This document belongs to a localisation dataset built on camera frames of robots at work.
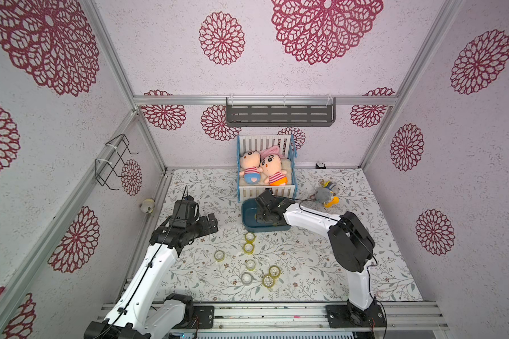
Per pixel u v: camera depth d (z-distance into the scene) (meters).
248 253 0.89
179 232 0.54
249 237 0.94
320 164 1.25
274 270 0.84
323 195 1.00
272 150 1.13
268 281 0.81
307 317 0.76
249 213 0.99
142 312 0.41
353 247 0.51
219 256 0.88
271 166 1.03
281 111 0.92
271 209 0.73
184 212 0.58
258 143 1.09
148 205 1.02
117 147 0.79
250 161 1.05
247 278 0.83
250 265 0.86
